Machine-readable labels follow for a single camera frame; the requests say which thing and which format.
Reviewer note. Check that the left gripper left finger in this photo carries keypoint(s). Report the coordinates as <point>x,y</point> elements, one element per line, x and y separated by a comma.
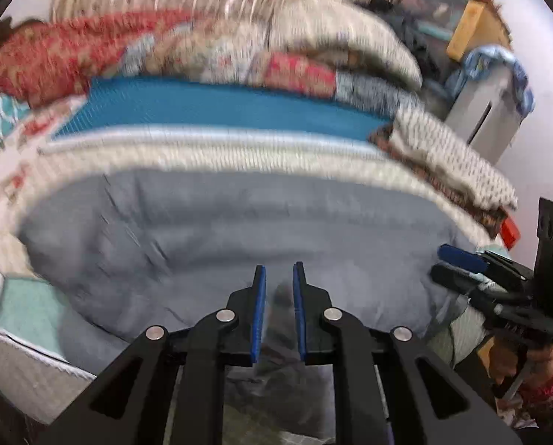
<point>168,386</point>

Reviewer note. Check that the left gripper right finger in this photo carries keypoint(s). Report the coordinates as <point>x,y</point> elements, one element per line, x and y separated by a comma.
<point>389,388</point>

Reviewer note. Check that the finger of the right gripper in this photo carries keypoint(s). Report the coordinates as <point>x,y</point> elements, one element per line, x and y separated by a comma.
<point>458,282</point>
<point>459,258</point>

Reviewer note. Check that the grey puffer jacket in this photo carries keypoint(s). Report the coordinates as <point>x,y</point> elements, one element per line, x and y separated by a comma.
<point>144,247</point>

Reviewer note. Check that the beige chevron bedsheet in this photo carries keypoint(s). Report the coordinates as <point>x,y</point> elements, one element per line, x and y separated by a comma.
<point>34,375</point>

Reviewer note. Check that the grey appliance with cloth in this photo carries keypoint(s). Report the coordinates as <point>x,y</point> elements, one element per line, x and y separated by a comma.
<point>492,97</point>

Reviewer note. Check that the white patterned blanket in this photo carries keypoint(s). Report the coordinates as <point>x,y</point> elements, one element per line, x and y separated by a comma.
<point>397,102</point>

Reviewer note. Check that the yellow cardboard box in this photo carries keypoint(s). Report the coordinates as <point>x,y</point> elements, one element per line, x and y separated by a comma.
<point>480,24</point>

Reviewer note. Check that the blue mat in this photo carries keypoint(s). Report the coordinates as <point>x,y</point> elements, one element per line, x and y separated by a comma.
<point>116,102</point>

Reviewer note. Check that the red patchwork quilt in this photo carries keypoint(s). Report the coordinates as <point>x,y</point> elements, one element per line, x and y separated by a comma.
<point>43,62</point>

